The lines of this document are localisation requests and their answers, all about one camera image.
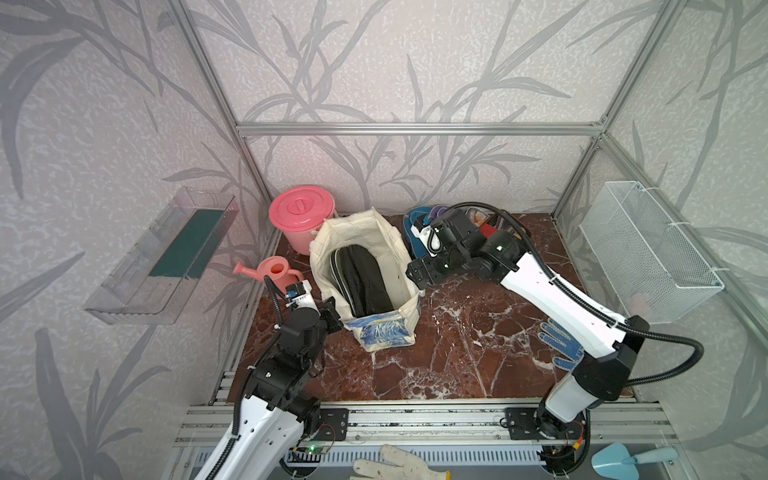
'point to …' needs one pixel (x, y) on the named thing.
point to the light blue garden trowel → (612, 460)
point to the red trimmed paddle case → (503, 220)
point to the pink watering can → (277, 268)
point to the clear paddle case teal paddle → (477, 215)
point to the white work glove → (395, 465)
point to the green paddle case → (346, 271)
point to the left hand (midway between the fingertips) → (337, 300)
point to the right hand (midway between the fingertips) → (419, 263)
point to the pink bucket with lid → (299, 212)
